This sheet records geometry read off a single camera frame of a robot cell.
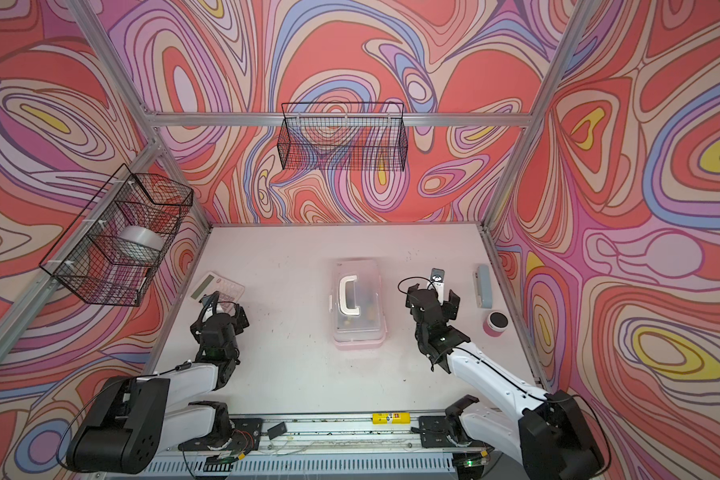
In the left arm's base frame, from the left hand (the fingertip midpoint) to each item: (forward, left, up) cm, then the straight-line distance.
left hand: (223, 308), depth 89 cm
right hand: (+1, -63, +6) cm, 63 cm away
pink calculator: (+9, +3, -5) cm, 11 cm away
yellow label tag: (-28, -52, -6) cm, 59 cm away
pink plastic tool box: (-2, -41, +5) cm, 41 cm away
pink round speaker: (-4, -81, -2) cm, 82 cm away
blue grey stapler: (+8, -82, -3) cm, 82 cm away
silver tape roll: (+7, +13, +25) cm, 29 cm away
